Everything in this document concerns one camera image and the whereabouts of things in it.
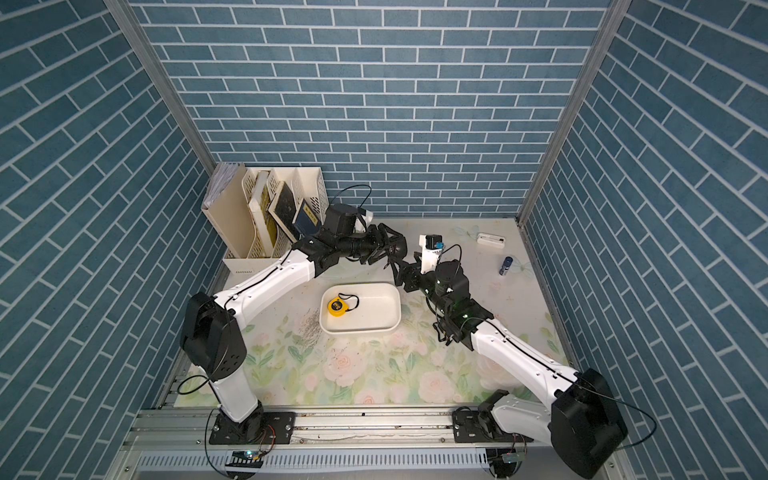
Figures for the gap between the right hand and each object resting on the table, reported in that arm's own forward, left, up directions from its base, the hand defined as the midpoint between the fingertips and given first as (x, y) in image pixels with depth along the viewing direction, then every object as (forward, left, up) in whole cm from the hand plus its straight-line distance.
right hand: (405, 258), depth 76 cm
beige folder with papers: (+14, +55, 0) cm, 57 cm away
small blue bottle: (+15, -34, -18) cm, 41 cm away
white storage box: (-1, +8, -26) cm, 27 cm away
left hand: (+4, 0, +1) cm, 4 cm away
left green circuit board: (-43, +36, -29) cm, 63 cm away
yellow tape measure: (-3, +21, -24) cm, 32 cm away
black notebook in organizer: (+24, +43, -8) cm, 50 cm away
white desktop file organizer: (+35, +38, -5) cm, 52 cm away
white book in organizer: (+15, +46, -3) cm, 49 cm away
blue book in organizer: (+25, +36, -14) cm, 46 cm away
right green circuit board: (-37, -29, -26) cm, 54 cm away
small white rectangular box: (+30, -31, -23) cm, 49 cm away
